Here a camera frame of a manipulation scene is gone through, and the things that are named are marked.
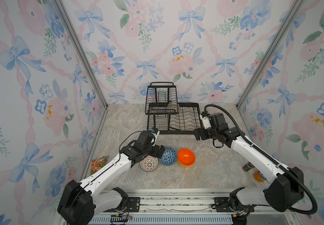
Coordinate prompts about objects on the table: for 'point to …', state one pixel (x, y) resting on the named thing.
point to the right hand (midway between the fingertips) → (200, 129)
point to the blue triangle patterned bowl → (169, 156)
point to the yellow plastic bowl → (186, 166)
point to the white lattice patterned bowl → (149, 163)
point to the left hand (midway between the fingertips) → (158, 145)
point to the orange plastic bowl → (186, 157)
